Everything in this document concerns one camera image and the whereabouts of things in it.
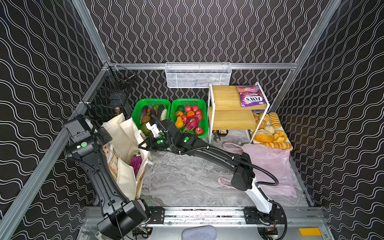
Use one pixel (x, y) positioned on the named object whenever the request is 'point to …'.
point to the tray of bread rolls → (271, 133)
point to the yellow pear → (179, 123)
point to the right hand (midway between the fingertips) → (137, 148)
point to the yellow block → (309, 231)
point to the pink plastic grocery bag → (279, 161)
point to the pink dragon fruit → (192, 122)
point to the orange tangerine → (190, 113)
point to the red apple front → (198, 131)
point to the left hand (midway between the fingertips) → (104, 133)
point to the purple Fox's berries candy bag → (251, 95)
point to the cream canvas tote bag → (126, 161)
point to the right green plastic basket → (202, 104)
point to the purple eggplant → (144, 110)
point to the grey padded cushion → (202, 232)
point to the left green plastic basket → (139, 104)
